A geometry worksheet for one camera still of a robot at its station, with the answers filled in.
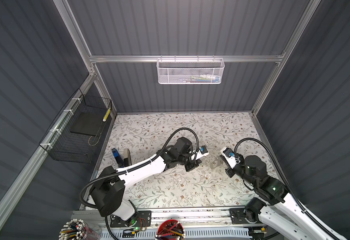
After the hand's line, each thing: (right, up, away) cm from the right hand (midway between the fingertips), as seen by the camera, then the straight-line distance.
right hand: (224, 156), depth 73 cm
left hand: (-11, -3, +6) cm, 13 cm away
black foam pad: (-68, +16, +3) cm, 70 cm away
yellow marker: (-63, +19, +8) cm, 66 cm away
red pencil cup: (-26, -30, -9) cm, 41 cm away
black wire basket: (-73, +9, 0) cm, 74 cm away
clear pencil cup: (-61, -25, -16) cm, 68 cm away
